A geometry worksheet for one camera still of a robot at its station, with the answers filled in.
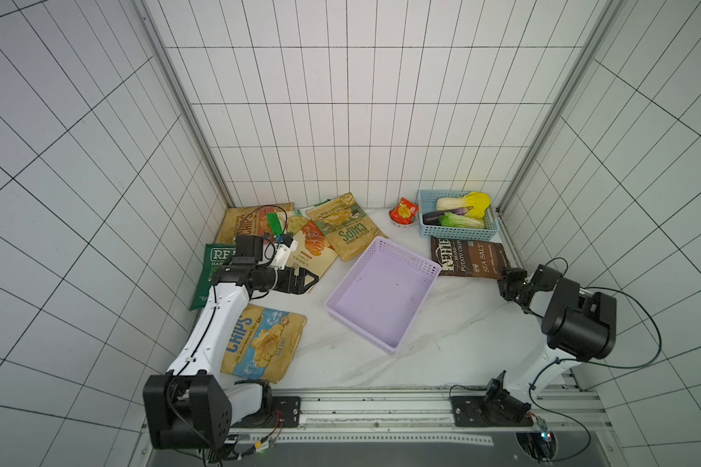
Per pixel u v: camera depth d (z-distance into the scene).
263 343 0.84
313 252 1.04
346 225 1.12
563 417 0.62
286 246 0.72
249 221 1.15
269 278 0.67
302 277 0.70
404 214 1.12
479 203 1.10
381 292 0.95
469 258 1.02
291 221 1.15
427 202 1.21
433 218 1.12
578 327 0.50
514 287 0.87
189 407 0.38
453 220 1.07
